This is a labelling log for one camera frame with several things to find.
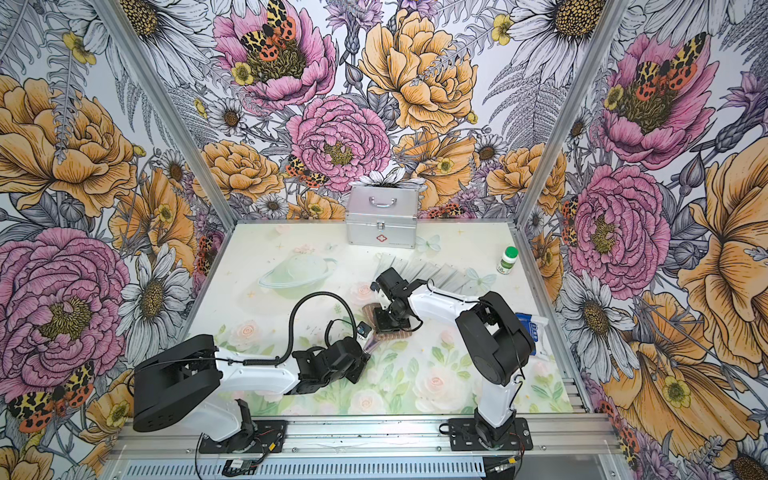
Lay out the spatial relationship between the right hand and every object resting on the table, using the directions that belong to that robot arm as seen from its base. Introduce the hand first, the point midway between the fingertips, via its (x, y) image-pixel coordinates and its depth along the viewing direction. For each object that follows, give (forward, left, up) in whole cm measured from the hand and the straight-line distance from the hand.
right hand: (380, 336), depth 88 cm
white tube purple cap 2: (+23, -22, -2) cm, 32 cm away
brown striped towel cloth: (+7, +3, +2) cm, 8 cm away
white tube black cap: (+24, -16, -2) cm, 29 cm away
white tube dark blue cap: (+22, -28, -3) cm, 35 cm away
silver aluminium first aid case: (+42, -1, +8) cm, 43 cm away
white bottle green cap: (+23, -43, +4) cm, 49 cm away
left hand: (-5, +6, -3) cm, 9 cm away
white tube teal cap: (+29, -2, -2) cm, 29 cm away
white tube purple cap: (+27, -12, -2) cm, 29 cm away
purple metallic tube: (-2, +3, 0) cm, 3 cm away
